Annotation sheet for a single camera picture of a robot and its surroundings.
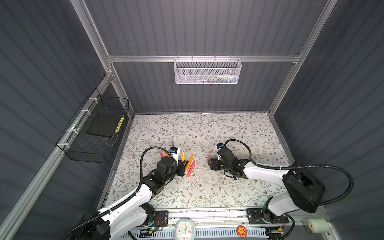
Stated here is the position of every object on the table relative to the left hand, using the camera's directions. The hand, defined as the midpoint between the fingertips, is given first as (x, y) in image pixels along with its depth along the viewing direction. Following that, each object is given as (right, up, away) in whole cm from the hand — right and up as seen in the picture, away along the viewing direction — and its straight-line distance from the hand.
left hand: (188, 163), depth 80 cm
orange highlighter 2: (+1, -2, +13) cm, 14 cm away
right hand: (+14, -1, +8) cm, 16 cm away
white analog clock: (-1, -28, -12) cm, 30 cm away
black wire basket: (-46, +16, -9) cm, 50 cm away
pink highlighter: (+1, -7, +9) cm, 11 cm away
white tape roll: (+58, -23, -16) cm, 64 cm away
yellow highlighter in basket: (-35, +21, -3) cm, 41 cm away
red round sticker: (+26, -30, -10) cm, 41 cm away
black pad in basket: (-41, +21, -7) cm, 47 cm away
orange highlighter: (-2, +4, -1) cm, 5 cm away
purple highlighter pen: (-11, +8, +22) cm, 26 cm away
